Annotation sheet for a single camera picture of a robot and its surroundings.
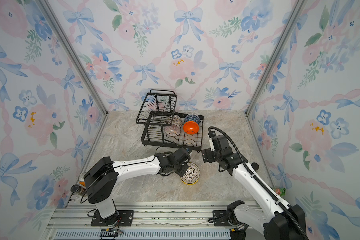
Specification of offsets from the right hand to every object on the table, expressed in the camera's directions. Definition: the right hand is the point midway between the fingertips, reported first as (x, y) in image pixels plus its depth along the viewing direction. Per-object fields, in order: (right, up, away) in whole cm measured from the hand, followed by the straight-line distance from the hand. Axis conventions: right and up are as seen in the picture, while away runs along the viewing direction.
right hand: (212, 149), depth 82 cm
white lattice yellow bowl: (-11, -15, +3) cm, 19 cm away
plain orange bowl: (-10, +12, +22) cm, 27 cm away
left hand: (-14, -10, +2) cm, 18 cm away
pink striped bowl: (-23, +10, +24) cm, 35 cm away
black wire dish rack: (-27, +13, 0) cm, 29 cm away
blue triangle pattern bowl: (-9, +20, +28) cm, 35 cm away
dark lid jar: (-68, -18, -9) cm, 71 cm away
